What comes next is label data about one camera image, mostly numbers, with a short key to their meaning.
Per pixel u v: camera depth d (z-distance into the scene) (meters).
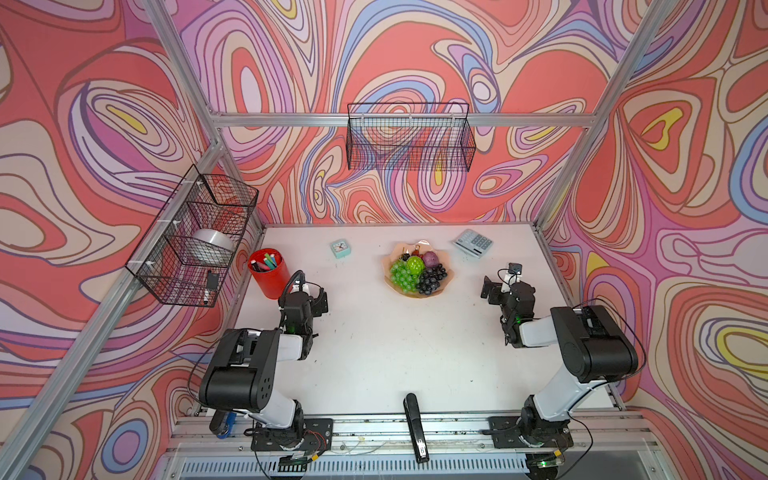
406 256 1.04
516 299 0.73
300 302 0.73
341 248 1.11
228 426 0.74
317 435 0.72
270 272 0.89
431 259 1.01
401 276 0.96
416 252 1.05
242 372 0.45
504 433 0.73
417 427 0.71
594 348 0.47
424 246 1.06
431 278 0.93
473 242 1.11
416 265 0.99
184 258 0.73
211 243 0.70
